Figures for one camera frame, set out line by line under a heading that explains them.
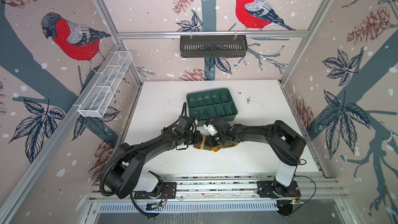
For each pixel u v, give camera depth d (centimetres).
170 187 75
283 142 48
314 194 69
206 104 100
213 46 104
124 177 42
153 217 67
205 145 88
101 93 75
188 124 70
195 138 77
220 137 75
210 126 82
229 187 76
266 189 73
